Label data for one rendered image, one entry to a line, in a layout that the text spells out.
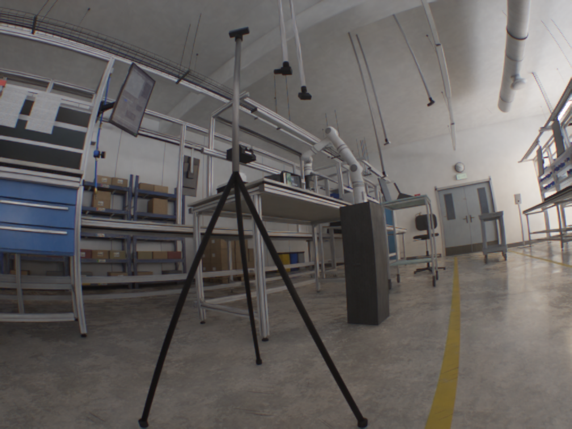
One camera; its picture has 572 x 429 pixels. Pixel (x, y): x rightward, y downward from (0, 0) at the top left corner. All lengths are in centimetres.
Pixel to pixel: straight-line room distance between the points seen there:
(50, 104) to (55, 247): 119
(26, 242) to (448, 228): 845
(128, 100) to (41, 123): 69
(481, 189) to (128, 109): 832
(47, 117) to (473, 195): 886
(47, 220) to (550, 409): 188
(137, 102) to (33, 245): 130
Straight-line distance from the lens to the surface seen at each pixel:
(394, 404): 93
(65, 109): 228
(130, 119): 201
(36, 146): 205
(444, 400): 95
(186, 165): 365
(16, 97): 220
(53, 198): 128
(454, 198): 832
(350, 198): 271
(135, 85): 208
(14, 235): 127
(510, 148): 883
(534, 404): 95
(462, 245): 823
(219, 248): 539
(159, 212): 530
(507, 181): 852
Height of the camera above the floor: 53
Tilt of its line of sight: 9 degrees up
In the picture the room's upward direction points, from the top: 4 degrees counter-clockwise
